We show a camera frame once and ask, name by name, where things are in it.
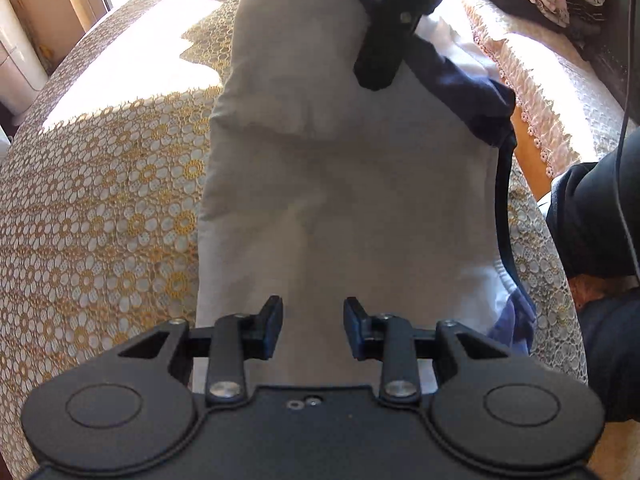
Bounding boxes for white and navy t-shirt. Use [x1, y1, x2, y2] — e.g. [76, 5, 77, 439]
[196, 0, 535, 386]

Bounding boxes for yellow lace tablecloth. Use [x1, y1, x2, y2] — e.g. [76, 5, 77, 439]
[1, 0, 587, 479]

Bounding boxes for white tower air conditioner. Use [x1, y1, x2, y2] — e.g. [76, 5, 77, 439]
[0, 0, 49, 126]

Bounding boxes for black cable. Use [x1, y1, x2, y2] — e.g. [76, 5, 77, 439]
[613, 0, 640, 281]

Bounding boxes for pink lace sofa cover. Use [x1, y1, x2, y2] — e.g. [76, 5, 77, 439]
[463, 0, 623, 198]

